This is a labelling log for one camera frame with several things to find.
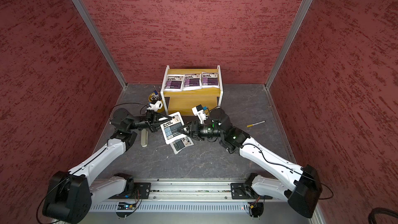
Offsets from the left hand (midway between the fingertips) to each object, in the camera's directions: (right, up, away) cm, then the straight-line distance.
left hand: (169, 123), depth 65 cm
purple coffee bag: (+18, +20, +11) cm, 29 cm away
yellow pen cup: (-6, +5, +7) cm, 10 cm away
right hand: (+5, -5, -2) cm, 7 cm away
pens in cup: (-16, +12, +34) cm, 40 cm away
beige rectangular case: (-21, -13, +24) cm, 34 cm away
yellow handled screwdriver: (+48, -6, +33) cm, 58 cm away
